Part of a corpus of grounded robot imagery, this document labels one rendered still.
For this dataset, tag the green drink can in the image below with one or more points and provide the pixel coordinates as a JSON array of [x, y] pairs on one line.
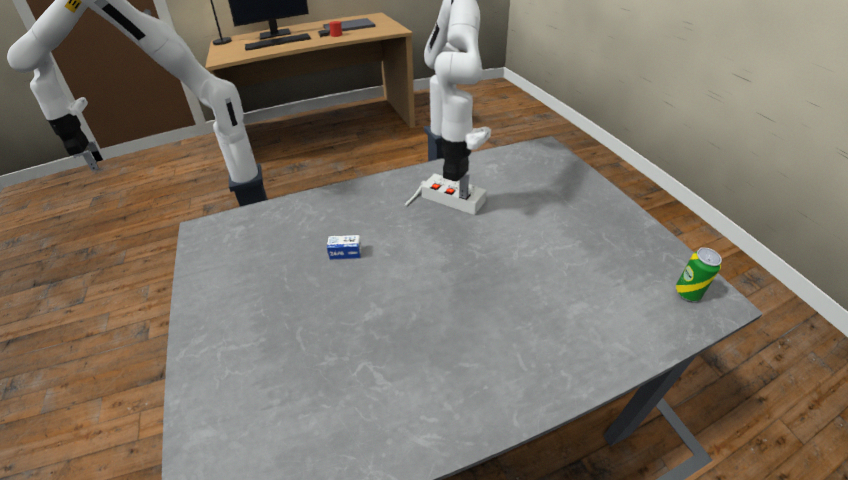
[[698, 275]]

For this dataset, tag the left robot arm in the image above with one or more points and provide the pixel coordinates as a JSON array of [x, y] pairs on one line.
[[451, 66]]

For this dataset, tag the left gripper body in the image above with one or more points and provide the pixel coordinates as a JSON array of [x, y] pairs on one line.
[[456, 137]]

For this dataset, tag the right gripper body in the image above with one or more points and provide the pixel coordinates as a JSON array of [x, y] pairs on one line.
[[58, 114]]

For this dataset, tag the white power strip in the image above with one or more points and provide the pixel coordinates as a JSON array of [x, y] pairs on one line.
[[446, 192]]

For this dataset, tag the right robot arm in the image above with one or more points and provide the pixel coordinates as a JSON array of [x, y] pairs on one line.
[[162, 44]]

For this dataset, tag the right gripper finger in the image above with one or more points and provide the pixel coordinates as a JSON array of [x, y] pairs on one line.
[[95, 152], [89, 159]]

